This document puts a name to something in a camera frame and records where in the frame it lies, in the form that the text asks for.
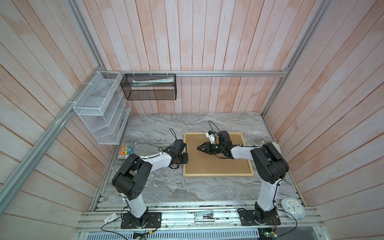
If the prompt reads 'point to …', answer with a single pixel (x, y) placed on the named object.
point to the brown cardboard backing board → (200, 162)
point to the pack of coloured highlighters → (126, 149)
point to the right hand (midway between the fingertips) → (198, 148)
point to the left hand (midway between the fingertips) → (185, 160)
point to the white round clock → (294, 207)
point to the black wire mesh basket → (150, 86)
